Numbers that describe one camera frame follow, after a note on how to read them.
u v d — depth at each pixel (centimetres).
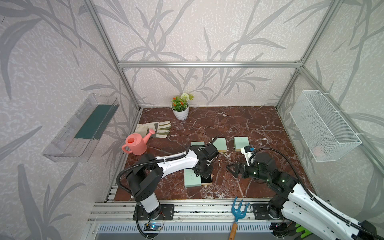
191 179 81
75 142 64
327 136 64
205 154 63
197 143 97
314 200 48
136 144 87
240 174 66
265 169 58
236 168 67
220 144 96
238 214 74
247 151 69
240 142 97
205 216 73
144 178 44
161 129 108
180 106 102
